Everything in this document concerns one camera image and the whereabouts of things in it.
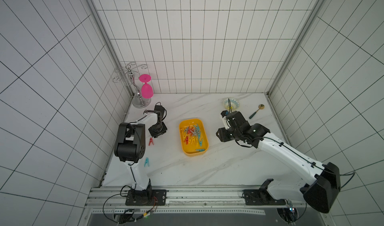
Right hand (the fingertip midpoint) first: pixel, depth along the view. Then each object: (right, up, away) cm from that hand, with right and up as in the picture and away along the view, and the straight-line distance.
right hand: (214, 134), depth 78 cm
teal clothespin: (-39, -17, +6) cm, 43 cm away
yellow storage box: (-11, -5, +16) cm, 20 cm away
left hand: (-34, -4, +17) cm, 38 cm away
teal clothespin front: (-7, -12, +10) cm, 17 cm away
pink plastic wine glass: (-44, +26, +25) cm, 57 cm away
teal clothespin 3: (-7, -8, +13) cm, 16 cm away
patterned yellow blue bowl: (+20, +16, +32) cm, 41 cm away
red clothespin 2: (-14, -1, +18) cm, 23 cm away
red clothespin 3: (-15, -7, +14) cm, 22 cm away
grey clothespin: (-16, -1, +18) cm, 24 cm away
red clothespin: (-39, -7, +14) cm, 42 cm away
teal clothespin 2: (-9, +1, +19) cm, 21 cm away
